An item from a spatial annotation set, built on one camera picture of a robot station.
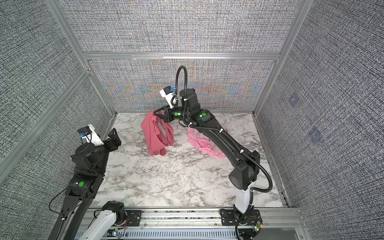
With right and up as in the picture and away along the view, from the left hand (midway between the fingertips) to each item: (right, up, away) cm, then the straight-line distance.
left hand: (108, 131), depth 67 cm
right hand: (+20, +9, +2) cm, 22 cm away
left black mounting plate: (+9, -43, +6) cm, 44 cm away
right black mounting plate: (+55, -43, +6) cm, 69 cm away
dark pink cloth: (+21, -2, +6) cm, 22 cm away
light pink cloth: (+45, -9, +32) cm, 56 cm away
